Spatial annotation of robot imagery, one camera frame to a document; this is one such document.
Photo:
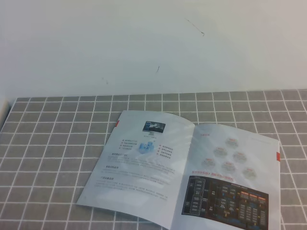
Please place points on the white logistics brochure book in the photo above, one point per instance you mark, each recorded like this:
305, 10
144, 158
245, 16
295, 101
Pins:
181, 176

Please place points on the grey checked tablecloth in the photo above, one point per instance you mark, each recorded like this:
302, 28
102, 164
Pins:
50, 145

